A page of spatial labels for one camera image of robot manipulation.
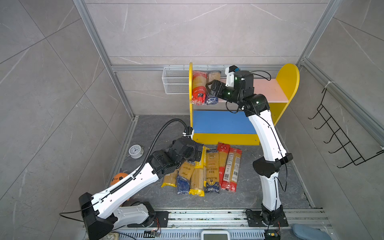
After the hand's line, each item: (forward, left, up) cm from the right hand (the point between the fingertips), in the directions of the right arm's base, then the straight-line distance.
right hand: (211, 86), depth 71 cm
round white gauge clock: (-11, +47, -41) cm, 64 cm away
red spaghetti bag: (-10, -10, -43) cm, 45 cm away
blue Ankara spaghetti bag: (-29, +14, -37) cm, 49 cm away
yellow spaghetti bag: (-30, +23, -42) cm, 56 cm away
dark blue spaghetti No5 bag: (-34, +16, -40) cm, 54 cm away
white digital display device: (-56, 0, -41) cm, 69 cm away
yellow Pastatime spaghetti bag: (-30, +7, -39) cm, 49 cm away
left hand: (-21, +9, -18) cm, 29 cm away
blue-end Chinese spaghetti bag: (-26, -1, -41) cm, 48 cm away
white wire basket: (+24, +20, -12) cm, 33 cm away
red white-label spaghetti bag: (-28, -12, -43) cm, 53 cm away
